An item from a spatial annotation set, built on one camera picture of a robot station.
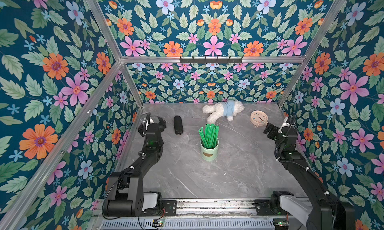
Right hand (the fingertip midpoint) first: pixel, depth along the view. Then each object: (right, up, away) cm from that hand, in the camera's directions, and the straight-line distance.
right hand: (279, 125), depth 82 cm
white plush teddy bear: (-25, +10, +23) cm, 35 cm away
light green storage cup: (-39, -17, +2) cm, 42 cm away
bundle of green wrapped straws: (-39, -8, +2) cm, 40 cm away
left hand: (-73, +3, +3) cm, 73 cm away
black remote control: (-61, -2, +23) cm, 65 cm away
